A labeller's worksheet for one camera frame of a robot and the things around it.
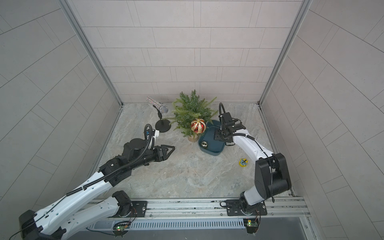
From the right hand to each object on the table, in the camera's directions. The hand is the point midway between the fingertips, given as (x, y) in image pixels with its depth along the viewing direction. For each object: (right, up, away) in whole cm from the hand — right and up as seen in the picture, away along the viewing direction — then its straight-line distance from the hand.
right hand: (217, 135), depth 89 cm
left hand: (-23, -4, -19) cm, 30 cm away
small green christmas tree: (-16, +16, -17) cm, 28 cm away
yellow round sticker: (+14, -15, -4) cm, 21 cm away
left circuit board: (-45, -37, -26) cm, 63 cm away
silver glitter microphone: (-31, +16, -7) cm, 36 cm away
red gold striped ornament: (-11, +7, -24) cm, 27 cm away
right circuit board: (+13, -39, -21) cm, 46 cm away
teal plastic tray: (-1, -7, +1) cm, 8 cm away
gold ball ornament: (-8, -6, 0) cm, 10 cm away
